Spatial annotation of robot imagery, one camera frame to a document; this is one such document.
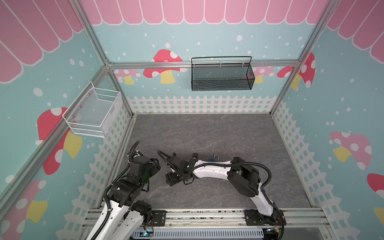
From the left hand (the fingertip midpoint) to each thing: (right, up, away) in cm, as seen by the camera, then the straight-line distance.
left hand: (155, 165), depth 75 cm
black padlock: (+20, +2, +22) cm, 30 cm away
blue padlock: (+32, -1, +19) cm, 37 cm away
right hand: (+6, -10, +10) cm, 15 cm away
